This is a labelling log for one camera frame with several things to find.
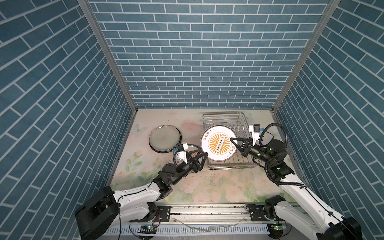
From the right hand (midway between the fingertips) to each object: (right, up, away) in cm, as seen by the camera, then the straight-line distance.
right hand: (230, 138), depth 69 cm
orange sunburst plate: (-18, -6, +4) cm, 19 cm away
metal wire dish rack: (+14, +8, +42) cm, 46 cm away
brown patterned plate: (-7, -1, +1) cm, 7 cm away
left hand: (-12, -8, +1) cm, 14 cm away
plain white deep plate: (-38, -3, +31) cm, 49 cm away
